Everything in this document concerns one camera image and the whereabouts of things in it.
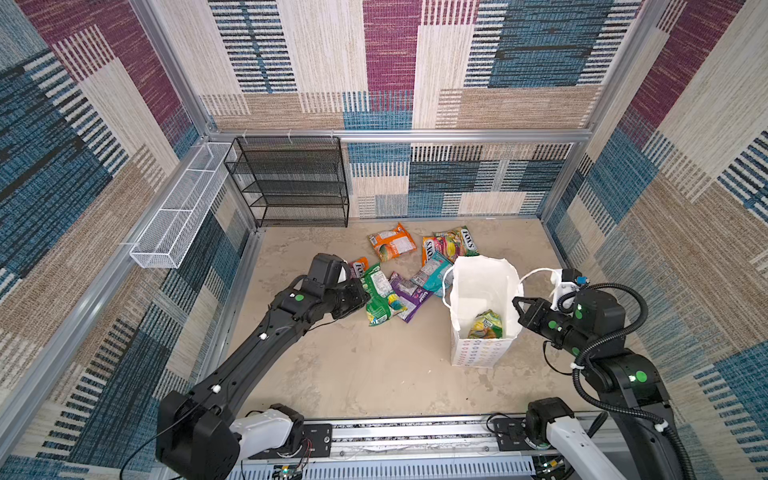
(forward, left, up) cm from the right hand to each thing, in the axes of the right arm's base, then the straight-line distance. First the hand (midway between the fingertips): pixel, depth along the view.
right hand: (512, 306), depth 68 cm
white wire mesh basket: (+31, +93, -6) cm, 99 cm away
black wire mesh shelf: (+56, +61, -7) cm, 83 cm away
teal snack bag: (+23, +14, -21) cm, 35 cm away
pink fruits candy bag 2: (+29, +38, -23) cm, 53 cm away
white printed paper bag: (+5, +1, -16) cm, 16 cm away
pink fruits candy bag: (+37, +8, -21) cm, 43 cm away
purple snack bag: (+17, +21, -23) cm, 35 cm away
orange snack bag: (+38, +26, -22) cm, 51 cm away
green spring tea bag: (+7, +29, -10) cm, 32 cm away
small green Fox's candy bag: (+36, -1, -23) cm, 43 cm away
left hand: (+8, +32, -5) cm, 33 cm away
